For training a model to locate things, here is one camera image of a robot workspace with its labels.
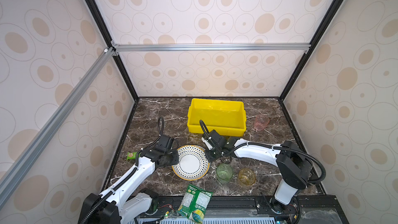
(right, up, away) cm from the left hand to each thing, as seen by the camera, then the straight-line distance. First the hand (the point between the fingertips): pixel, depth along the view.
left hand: (181, 156), depth 82 cm
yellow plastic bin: (+30, +20, +28) cm, 46 cm away
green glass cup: (+23, -9, +1) cm, 25 cm away
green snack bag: (+7, -20, -11) cm, 23 cm away
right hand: (+14, -1, +4) cm, 14 cm away
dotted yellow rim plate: (+6, -4, +3) cm, 8 cm away
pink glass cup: (+51, +17, +21) cm, 58 cm away
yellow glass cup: (+35, -10, -1) cm, 36 cm away
